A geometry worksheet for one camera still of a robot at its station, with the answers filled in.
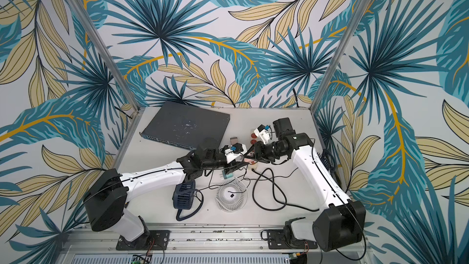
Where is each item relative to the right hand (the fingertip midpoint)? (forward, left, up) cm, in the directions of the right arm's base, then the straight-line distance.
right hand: (238, 163), depth 72 cm
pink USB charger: (+25, +1, -20) cm, 32 cm away
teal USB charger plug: (+4, +5, -19) cm, 20 cm away
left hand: (+3, -3, -2) cm, 5 cm away
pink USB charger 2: (+1, -5, -1) cm, 5 cm away
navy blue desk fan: (-10, +23, -11) cm, 27 cm away
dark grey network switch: (+34, +30, -17) cm, 48 cm away
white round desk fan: (-7, +3, -15) cm, 17 cm away
